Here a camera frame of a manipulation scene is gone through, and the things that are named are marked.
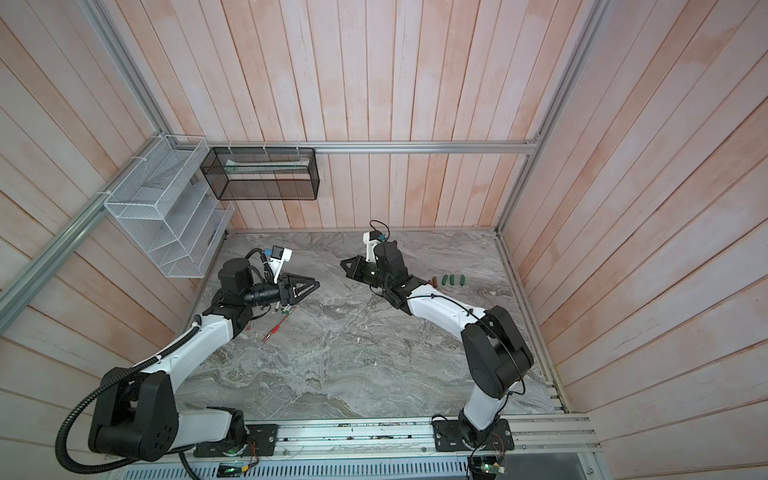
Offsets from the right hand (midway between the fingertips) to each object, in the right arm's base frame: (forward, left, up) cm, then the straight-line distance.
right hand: (338, 263), depth 83 cm
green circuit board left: (-47, +24, -22) cm, 57 cm away
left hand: (-9, +5, 0) cm, 10 cm away
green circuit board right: (-45, -40, -22) cm, 63 cm away
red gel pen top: (-10, +22, -21) cm, 32 cm away
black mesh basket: (+39, +32, +3) cm, 50 cm away
